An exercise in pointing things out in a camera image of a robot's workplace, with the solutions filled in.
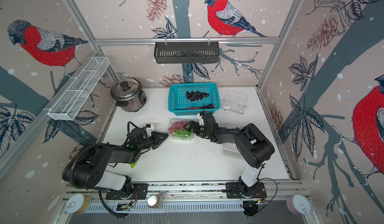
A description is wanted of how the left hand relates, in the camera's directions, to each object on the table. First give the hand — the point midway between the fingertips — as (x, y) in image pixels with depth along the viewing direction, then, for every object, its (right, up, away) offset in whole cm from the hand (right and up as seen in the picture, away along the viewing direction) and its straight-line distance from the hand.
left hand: (170, 133), depth 86 cm
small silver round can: (-3, -23, -24) cm, 33 cm away
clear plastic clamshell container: (-1, +6, +9) cm, 11 cm away
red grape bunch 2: (+14, +14, +15) cm, 25 cm away
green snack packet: (-20, -17, -5) cm, 27 cm away
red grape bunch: (+4, +4, +6) cm, 8 cm away
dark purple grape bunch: (+13, +23, +24) cm, 36 cm away
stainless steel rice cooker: (-29, +24, +9) cm, 38 cm away
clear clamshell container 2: (+45, +18, +24) cm, 54 cm away
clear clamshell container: (+37, -10, +2) cm, 38 cm away
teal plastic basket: (+1, +18, +26) cm, 32 cm away
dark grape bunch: (+25, +15, +18) cm, 34 cm away
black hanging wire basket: (+8, +55, +20) cm, 59 cm away
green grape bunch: (+7, -1, +4) cm, 8 cm away
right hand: (+11, +3, +5) cm, 12 cm away
